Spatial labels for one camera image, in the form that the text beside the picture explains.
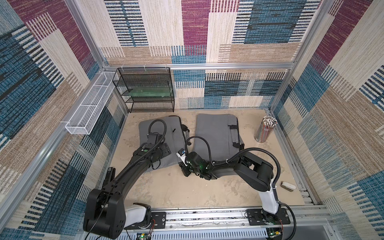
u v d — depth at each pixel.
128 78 1.02
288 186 0.81
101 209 0.45
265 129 0.92
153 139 0.66
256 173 0.51
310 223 0.74
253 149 0.52
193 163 0.72
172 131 1.03
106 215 0.40
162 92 0.97
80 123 0.91
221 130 1.05
